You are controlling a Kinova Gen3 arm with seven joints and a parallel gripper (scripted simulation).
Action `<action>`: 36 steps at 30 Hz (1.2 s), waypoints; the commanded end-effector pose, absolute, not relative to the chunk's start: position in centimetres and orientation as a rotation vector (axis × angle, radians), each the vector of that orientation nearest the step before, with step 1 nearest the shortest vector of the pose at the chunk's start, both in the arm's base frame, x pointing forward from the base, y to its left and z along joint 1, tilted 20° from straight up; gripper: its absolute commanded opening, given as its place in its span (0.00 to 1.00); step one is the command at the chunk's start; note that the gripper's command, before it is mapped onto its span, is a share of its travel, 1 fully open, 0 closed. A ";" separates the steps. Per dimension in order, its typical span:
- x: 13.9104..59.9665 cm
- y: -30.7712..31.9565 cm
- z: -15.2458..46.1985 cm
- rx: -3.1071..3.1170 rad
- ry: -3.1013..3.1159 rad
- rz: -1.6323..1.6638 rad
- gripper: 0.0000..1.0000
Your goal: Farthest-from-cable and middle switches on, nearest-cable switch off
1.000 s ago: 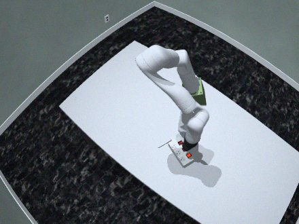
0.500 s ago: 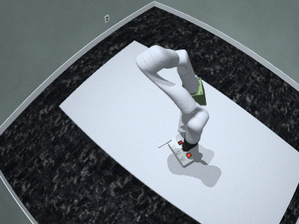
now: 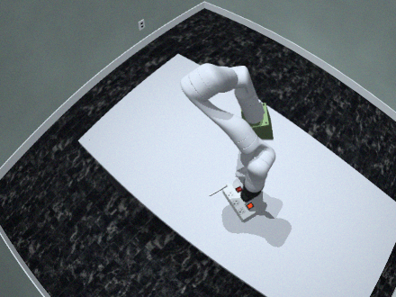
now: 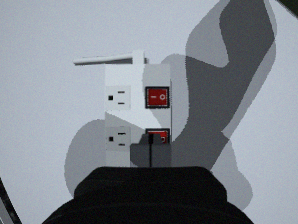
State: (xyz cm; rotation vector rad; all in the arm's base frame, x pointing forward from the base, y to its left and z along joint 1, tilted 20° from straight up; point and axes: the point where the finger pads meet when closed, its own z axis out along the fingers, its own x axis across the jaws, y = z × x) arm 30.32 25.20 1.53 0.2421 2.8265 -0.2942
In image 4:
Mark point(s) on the white power strip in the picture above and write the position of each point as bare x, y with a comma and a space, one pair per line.
137, 101

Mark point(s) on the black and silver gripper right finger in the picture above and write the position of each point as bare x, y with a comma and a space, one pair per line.
161, 152

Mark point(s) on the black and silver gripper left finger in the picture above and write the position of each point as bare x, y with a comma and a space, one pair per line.
140, 153

